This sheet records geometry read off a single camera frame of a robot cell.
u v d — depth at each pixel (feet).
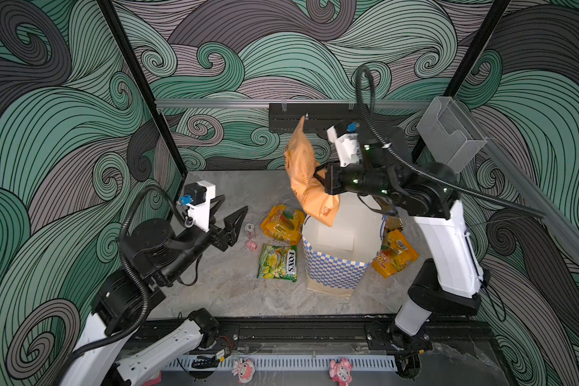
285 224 3.03
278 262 2.83
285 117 3.15
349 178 1.45
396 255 2.75
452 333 2.48
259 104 3.10
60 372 1.15
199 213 1.39
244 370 2.15
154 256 1.11
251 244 3.03
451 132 2.60
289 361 2.29
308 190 1.52
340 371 2.13
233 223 1.48
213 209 1.72
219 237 1.45
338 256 2.90
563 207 1.82
